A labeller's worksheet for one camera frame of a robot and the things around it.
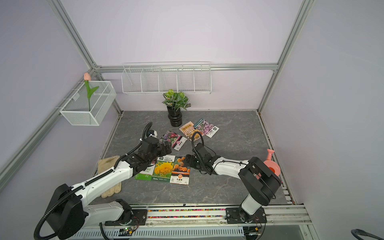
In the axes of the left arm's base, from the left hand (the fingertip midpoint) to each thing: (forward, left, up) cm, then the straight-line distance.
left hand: (165, 146), depth 84 cm
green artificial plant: (+27, -7, +9) cm, 30 cm away
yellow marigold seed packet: (-7, +3, -15) cm, 17 cm away
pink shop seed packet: (+22, -13, -14) cm, 29 cm away
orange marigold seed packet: (-12, -7, -13) cm, 19 cm away
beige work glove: (-2, +40, -14) cm, 42 cm away
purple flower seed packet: (+22, -26, -14) cm, 37 cm away
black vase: (+27, -4, -6) cm, 28 cm away
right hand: (-6, -11, -10) cm, 16 cm away
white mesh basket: (+17, +45, +15) cm, 50 cm away
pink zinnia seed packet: (+12, -5, -14) cm, 19 cm away
